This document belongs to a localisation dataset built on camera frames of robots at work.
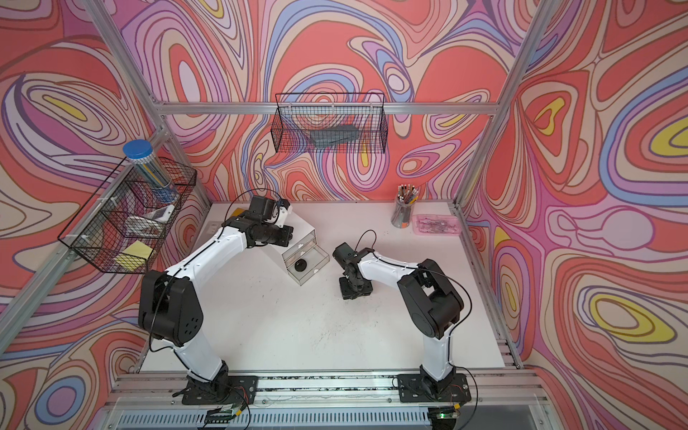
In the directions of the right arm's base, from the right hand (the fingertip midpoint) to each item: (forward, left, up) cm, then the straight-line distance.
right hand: (354, 299), depth 91 cm
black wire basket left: (+10, +65, +31) cm, 73 cm away
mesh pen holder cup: (+34, -21, +4) cm, 41 cm away
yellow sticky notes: (-2, +53, +34) cm, 63 cm away
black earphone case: (+12, +19, +4) cm, 23 cm away
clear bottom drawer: (+17, +14, +2) cm, 22 cm away
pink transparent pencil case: (+32, -36, +1) cm, 48 cm away
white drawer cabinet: (+17, +17, +14) cm, 28 cm away
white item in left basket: (+12, +54, +33) cm, 64 cm away
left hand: (+17, +20, +16) cm, 31 cm away
